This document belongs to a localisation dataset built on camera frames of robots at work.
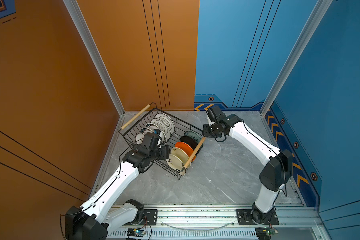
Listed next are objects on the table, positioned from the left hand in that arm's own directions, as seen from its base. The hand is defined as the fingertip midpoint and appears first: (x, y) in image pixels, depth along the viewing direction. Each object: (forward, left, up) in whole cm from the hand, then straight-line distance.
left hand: (166, 148), depth 79 cm
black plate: (+6, -13, -2) cm, 15 cm away
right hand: (+9, -20, +1) cm, 22 cm away
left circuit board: (-36, +13, -19) cm, 42 cm away
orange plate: (+2, -11, -3) cm, 11 cm away
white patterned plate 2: (+20, +4, -6) cm, 21 cm away
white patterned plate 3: (+17, +10, -3) cm, 20 cm away
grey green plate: (+12, -17, -5) cm, 21 cm away
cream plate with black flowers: (-3, -5, -13) cm, 15 cm away
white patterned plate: (+24, +2, -4) cm, 25 cm away
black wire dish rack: (+13, +1, -15) cm, 20 cm away
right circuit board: (-35, -49, -18) cm, 63 cm away
